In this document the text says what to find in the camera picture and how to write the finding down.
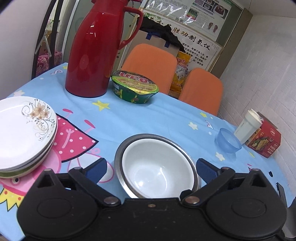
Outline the white ceramic bowl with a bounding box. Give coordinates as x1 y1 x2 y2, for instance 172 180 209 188
121 138 196 199

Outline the small white rimmed plate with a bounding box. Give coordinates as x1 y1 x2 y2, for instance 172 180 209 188
1 132 57 174

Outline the black metal rack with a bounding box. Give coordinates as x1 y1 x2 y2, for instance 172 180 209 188
31 1 64 79

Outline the yellow snack bag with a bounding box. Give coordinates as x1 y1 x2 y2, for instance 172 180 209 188
169 51 191 99

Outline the blue translucent plastic bowl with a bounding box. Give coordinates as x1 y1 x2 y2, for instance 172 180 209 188
216 128 242 154

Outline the left orange chair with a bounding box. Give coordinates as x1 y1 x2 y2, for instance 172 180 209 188
121 44 177 94

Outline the red cracker box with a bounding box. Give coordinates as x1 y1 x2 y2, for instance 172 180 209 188
245 112 281 158

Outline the blue cartoon tablecloth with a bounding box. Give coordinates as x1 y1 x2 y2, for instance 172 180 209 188
1 64 295 240

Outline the white lidded tumbler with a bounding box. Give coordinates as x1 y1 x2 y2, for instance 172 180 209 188
234 109 262 144

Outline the green instant noodle cup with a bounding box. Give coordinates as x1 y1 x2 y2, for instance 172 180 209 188
111 70 159 104

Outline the right orange chair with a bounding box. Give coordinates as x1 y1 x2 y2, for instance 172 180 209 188
179 68 223 115

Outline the orange chair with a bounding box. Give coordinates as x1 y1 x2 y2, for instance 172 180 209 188
121 44 177 94
179 68 223 115

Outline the wall poster with chinese text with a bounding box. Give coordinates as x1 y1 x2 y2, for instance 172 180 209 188
144 10 224 71

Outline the cardboard box with blue tape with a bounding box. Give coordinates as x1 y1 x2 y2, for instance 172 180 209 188
126 30 180 57

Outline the stainless steel bowl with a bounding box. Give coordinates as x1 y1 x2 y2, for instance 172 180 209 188
114 133 202 199

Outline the large white floral plate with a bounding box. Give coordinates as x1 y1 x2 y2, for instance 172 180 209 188
1 96 58 172

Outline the red thermos jug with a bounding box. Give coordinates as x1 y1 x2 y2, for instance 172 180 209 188
65 0 144 98

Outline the black cloth on box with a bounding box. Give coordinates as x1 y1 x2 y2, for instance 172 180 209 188
139 16 185 53

